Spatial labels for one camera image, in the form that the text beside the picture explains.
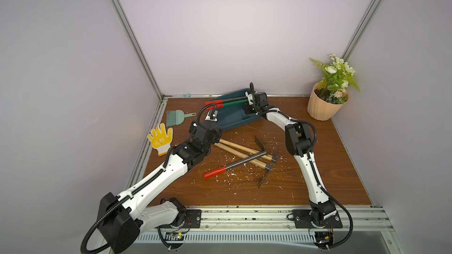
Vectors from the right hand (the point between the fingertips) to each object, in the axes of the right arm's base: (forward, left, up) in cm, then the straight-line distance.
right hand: (244, 103), depth 109 cm
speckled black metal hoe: (0, +14, +1) cm, 14 cm away
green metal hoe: (-2, +13, +1) cm, 13 cm away
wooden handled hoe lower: (-40, -11, -3) cm, 42 cm away
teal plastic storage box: (-4, +7, -9) cm, 11 cm away
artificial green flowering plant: (-1, -49, +21) cm, 53 cm away
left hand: (-29, +17, +18) cm, 38 cm away
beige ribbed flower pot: (-9, -45, +8) cm, 46 cm away
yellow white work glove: (-25, +49, -5) cm, 56 cm away
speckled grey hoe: (-27, -10, -7) cm, 29 cm away
